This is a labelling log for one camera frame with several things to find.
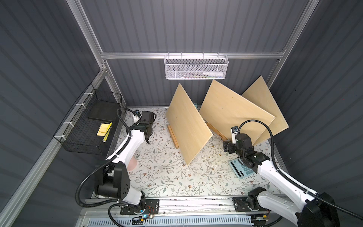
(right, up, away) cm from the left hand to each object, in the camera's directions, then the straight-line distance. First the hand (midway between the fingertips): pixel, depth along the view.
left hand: (138, 129), depth 84 cm
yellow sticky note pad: (-15, +1, -10) cm, 18 cm away
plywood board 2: (+55, +13, +8) cm, 57 cm away
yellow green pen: (-11, -4, -15) cm, 19 cm away
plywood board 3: (+32, -1, -3) cm, 32 cm away
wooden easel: (+20, -6, +13) cm, 25 cm away
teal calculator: (+62, -25, -1) cm, 67 cm away
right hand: (+58, -6, -1) cm, 58 cm away
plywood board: (+80, +24, +12) cm, 84 cm away
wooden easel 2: (+55, -7, +12) cm, 57 cm away
